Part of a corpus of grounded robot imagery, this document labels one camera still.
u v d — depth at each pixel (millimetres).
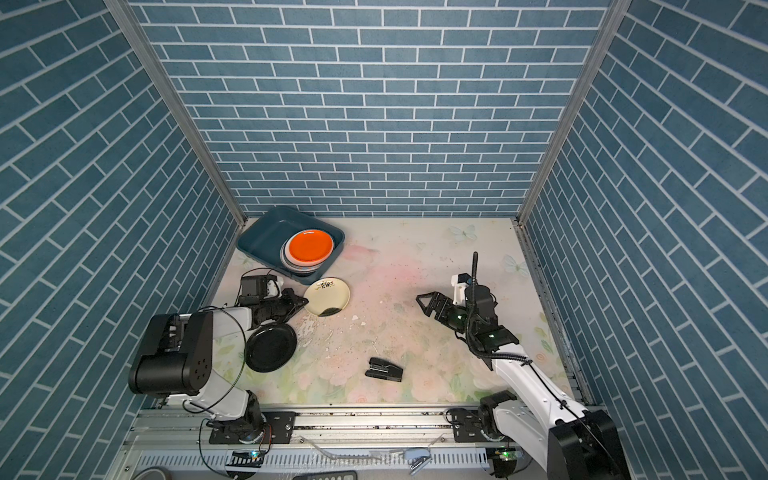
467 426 736
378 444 726
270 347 844
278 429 738
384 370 812
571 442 401
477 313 631
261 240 1123
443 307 722
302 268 1012
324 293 964
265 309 766
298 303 934
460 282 771
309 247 1054
